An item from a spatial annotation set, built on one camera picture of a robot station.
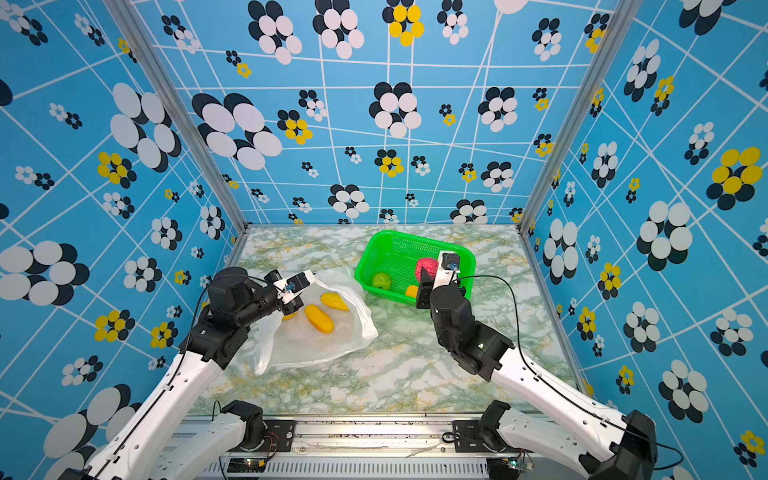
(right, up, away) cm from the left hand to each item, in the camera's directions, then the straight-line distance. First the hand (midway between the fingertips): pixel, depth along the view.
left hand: (311, 270), depth 71 cm
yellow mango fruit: (0, -11, +24) cm, 26 cm away
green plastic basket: (+18, 0, +37) cm, 41 cm away
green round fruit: (+16, -5, +25) cm, 30 cm away
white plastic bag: (+1, -17, +22) cm, 28 cm away
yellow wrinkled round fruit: (-4, -10, -5) cm, 12 cm away
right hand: (+29, -1, +1) cm, 29 cm away
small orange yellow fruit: (+26, -8, +23) cm, 36 cm away
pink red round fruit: (+29, +1, -2) cm, 29 cm away
